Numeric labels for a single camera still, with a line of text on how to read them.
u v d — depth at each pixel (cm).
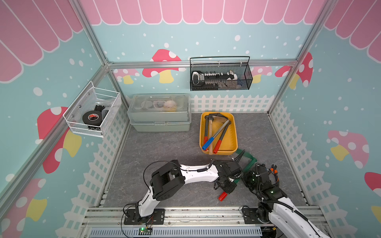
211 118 113
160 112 102
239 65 89
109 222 76
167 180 50
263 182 64
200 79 89
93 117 71
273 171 89
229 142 103
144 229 74
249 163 91
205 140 94
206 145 90
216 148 90
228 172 66
